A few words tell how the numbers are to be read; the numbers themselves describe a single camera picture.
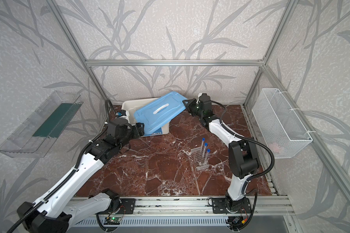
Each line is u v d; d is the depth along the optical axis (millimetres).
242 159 481
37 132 649
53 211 381
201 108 689
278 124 632
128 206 737
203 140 828
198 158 902
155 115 883
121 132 549
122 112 632
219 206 735
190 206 753
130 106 1029
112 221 710
